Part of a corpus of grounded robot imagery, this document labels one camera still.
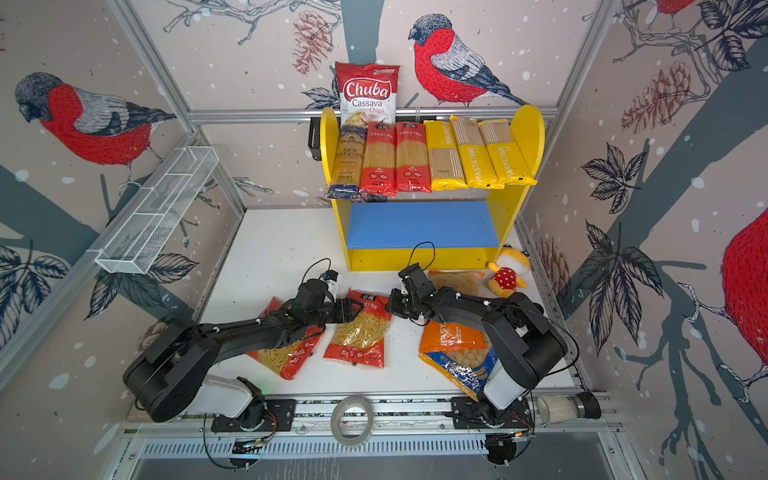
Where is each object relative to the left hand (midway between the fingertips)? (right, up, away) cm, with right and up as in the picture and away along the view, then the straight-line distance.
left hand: (357, 307), depth 86 cm
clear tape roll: (-3, -22, -15) cm, 27 cm away
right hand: (+7, -2, +3) cm, 8 cm away
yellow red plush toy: (+49, +12, +9) cm, 51 cm away
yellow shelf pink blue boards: (+27, +23, +12) cm, 37 cm away
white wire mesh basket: (-53, +28, -7) cm, 61 cm away
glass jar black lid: (+51, -21, -15) cm, 57 cm away
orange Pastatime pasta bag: (+24, -8, -4) cm, 25 cm away
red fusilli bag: (-18, -12, -6) cm, 23 cm away
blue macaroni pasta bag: (+31, -14, -8) cm, 35 cm away
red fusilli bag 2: (+2, -8, -4) cm, 9 cm away
